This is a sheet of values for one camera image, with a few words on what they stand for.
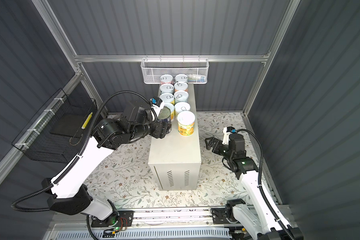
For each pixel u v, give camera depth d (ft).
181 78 2.71
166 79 2.70
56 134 2.37
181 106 2.22
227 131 2.30
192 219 2.43
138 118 1.43
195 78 2.98
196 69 2.72
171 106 2.23
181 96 2.37
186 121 1.95
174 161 1.86
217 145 2.21
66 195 1.32
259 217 1.32
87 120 2.59
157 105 1.70
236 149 1.86
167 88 2.53
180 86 2.57
